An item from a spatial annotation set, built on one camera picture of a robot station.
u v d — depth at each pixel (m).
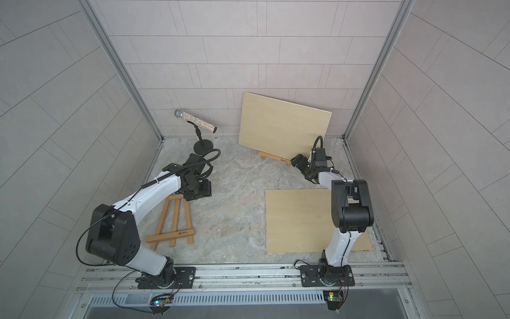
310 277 0.71
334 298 0.68
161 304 0.63
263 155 1.05
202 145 1.09
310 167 0.84
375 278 0.72
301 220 0.85
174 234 0.80
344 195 0.50
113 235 0.42
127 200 0.47
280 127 0.91
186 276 0.72
